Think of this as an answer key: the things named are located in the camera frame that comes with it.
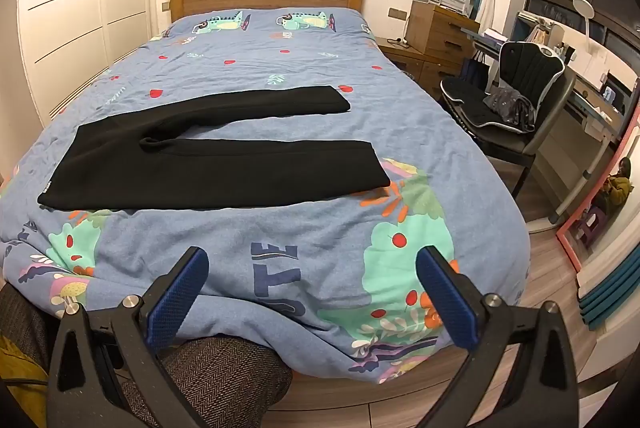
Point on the white side cabinet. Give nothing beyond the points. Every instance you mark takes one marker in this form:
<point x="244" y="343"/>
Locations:
<point x="512" y="3"/>

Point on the person's grey trouser leg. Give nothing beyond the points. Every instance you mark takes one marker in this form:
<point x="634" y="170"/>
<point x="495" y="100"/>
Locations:
<point x="225" y="373"/>

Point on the white desk lamp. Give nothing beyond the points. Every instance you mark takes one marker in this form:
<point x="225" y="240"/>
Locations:
<point x="584" y="8"/>

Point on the blue printed blanket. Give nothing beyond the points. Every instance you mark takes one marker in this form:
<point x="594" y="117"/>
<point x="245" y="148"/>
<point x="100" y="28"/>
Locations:
<point x="300" y="238"/>

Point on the wooden nightstand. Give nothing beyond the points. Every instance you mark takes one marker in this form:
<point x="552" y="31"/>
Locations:
<point x="425" y="68"/>

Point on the pink framed mirror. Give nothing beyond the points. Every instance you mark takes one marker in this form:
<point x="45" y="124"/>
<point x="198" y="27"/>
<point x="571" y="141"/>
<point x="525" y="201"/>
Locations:
<point x="607" y="203"/>

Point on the yellow garment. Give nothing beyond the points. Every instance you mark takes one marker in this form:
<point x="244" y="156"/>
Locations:
<point x="20" y="373"/>

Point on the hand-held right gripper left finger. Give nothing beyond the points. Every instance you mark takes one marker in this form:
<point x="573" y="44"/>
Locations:
<point x="180" y="298"/>

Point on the white wardrobe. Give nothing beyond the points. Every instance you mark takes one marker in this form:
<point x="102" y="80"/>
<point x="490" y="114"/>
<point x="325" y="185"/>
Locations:
<point x="85" y="8"/>

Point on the dark blue bag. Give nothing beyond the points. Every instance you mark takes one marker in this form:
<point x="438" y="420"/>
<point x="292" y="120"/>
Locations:
<point x="475" y="68"/>

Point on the dark patterned garment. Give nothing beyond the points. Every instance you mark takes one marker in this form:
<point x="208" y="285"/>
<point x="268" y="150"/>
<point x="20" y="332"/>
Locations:
<point x="510" y="108"/>

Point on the black office chair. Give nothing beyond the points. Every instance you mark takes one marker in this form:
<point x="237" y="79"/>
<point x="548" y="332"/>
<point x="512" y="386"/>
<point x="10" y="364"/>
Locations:
<point x="530" y="68"/>

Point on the black pants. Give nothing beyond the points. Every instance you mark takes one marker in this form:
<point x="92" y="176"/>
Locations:
<point x="200" y="168"/>

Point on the white study desk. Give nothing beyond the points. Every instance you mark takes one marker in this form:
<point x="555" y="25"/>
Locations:
<point x="595" y="108"/>

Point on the teal and white cloth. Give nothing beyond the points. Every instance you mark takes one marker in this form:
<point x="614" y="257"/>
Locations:
<point x="612" y="293"/>

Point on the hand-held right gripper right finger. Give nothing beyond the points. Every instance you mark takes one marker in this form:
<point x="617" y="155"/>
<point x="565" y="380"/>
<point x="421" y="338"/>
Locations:
<point x="447" y="298"/>

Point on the wooden drawer cabinet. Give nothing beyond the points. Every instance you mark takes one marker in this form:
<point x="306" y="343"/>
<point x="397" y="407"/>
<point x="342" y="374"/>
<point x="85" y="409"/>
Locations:
<point x="442" y="31"/>

